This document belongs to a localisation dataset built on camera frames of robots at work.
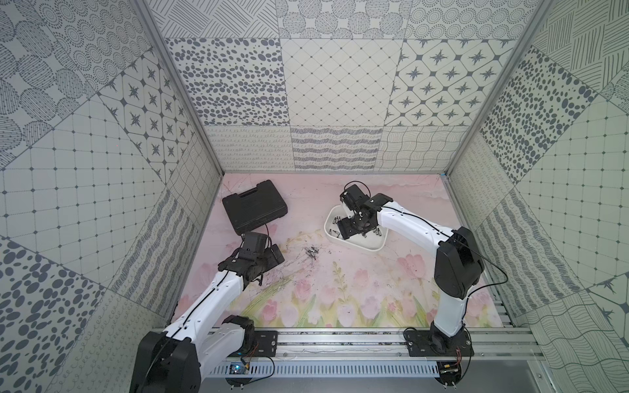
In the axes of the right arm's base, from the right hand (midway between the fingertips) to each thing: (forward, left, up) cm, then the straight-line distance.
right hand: (353, 230), depth 89 cm
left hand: (-9, +30, -2) cm, 31 cm away
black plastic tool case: (+13, +41, -4) cm, 43 cm away
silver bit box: (+4, +9, -8) cm, 13 cm away
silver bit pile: (-4, +16, -10) cm, 19 cm away
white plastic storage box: (+2, -9, -10) cm, 14 cm away
